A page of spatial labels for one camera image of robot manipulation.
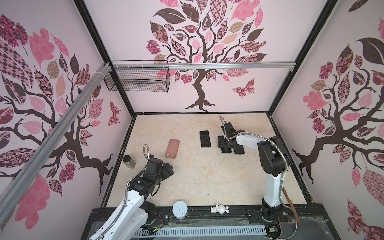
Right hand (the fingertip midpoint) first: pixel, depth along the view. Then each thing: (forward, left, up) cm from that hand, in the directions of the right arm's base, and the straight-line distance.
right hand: (224, 142), depth 102 cm
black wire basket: (+52, +67, +17) cm, 87 cm away
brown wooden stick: (-41, -30, -1) cm, 51 cm away
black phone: (-6, -9, 0) cm, 11 cm away
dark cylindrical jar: (-17, +59, +7) cm, 62 cm away
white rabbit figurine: (-42, +8, +3) cm, 43 cm away
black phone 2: (+1, +13, -1) cm, 13 cm away
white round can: (-42, +28, +5) cm, 51 cm away
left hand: (-24, +36, +6) cm, 44 cm away
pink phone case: (-4, +36, -1) cm, 36 cm away
